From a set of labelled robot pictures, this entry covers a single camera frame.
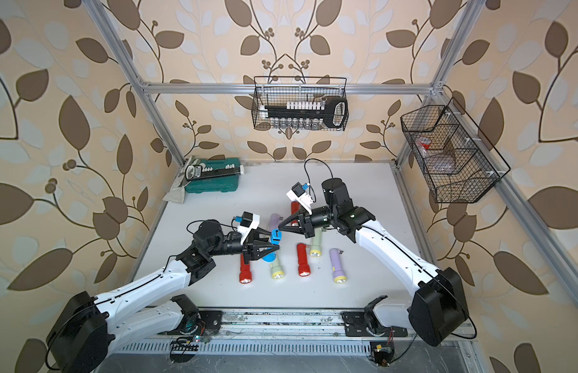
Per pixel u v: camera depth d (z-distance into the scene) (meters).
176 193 1.08
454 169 0.74
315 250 0.87
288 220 0.65
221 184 1.05
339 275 0.81
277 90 0.91
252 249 0.63
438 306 0.40
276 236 0.65
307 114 0.85
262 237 0.67
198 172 1.08
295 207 1.02
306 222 0.61
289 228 0.65
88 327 0.40
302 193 0.63
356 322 0.74
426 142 0.81
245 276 0.81
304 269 0.85
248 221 0.60
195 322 0.68
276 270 0.83
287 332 0.74
